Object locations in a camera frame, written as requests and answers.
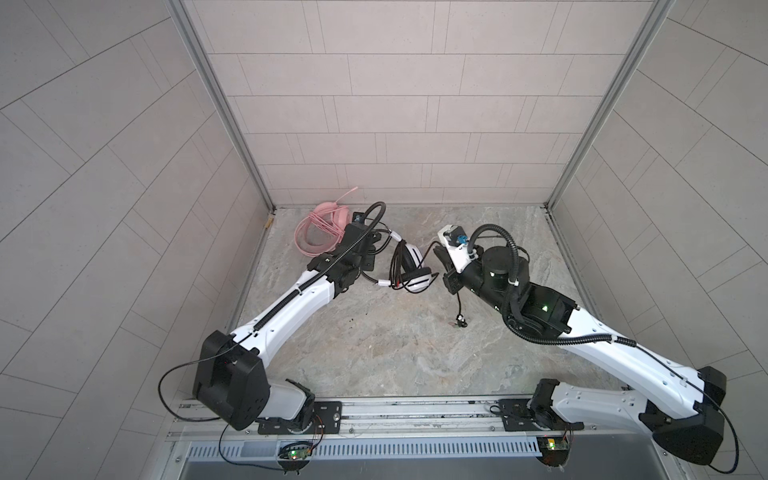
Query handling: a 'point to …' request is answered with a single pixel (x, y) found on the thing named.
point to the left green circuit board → (297, 454)
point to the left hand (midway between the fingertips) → (368, 243)
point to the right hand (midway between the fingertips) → (434, 250)
